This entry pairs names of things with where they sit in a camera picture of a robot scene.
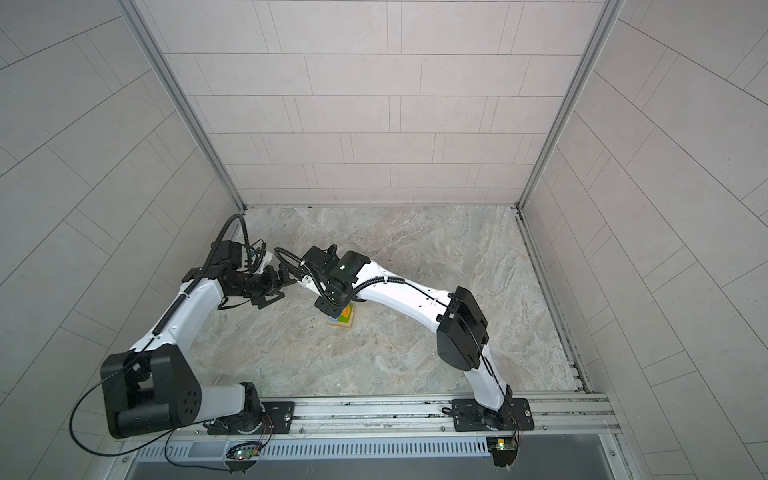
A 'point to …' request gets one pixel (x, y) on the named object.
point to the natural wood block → (345, 324)
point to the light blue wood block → (332, 319)
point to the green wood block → (343, 319)
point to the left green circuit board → (245, 453)
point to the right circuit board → (503, 449)
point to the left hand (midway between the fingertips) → (299, 279)
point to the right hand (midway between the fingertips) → (330, 305)
